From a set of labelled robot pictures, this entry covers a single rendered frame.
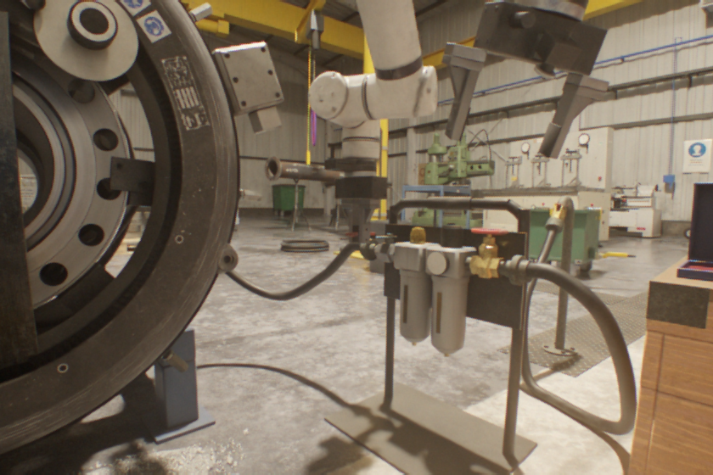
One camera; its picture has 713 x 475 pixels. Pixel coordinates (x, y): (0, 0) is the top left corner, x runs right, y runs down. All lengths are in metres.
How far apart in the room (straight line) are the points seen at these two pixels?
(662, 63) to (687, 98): 1.02
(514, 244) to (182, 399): 0.84
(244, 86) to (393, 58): 0.25
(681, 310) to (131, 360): 0.69
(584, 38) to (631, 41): 11.29
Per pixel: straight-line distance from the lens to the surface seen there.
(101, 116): 0.72
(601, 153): 6.61
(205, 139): 0.62
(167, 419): 1.07
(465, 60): 0.47
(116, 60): 0.60
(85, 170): 0.70
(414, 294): 0.90
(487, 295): 0.87
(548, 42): 0.46
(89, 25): 0.56
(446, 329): 0.86
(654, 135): 11.04
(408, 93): 0.71
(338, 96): 0.75
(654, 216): 9.49
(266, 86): 0.72
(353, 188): 0.88
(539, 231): 3.43
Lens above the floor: 0.55
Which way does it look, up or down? 5 degrees down
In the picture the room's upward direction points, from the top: 1 degrees clockwise
